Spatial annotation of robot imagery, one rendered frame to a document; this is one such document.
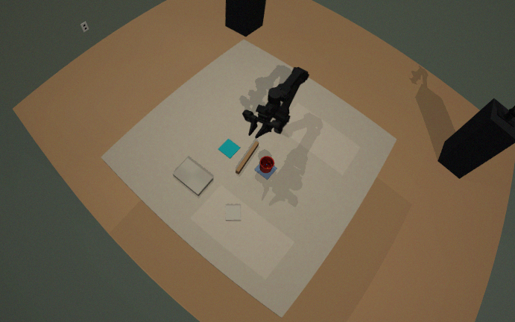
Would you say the red cup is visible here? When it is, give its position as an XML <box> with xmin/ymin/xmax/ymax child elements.
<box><xmin>260</xmin><ymin>156</ymin><xmax>274</xmax><ymax>173</ymax></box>

